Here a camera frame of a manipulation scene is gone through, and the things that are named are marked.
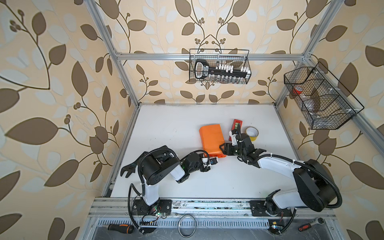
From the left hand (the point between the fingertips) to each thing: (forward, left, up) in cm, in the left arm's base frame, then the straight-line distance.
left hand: (213, 154), depth 88 cm
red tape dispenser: (+20, -15, +2) cm, 25 cm away
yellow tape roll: (+20, -28, -3) cm, 34 cm away
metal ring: (-34, +17, 0) cm, 38 cm away
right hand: (+4, -7, +2) cm, 8 cm away
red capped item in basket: (+32, -49, +25) cm, 63 cm away
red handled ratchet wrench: (-31, -49, -3) cm, 58 cm away
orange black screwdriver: (-37, +42, -2) cm, 56 cm away
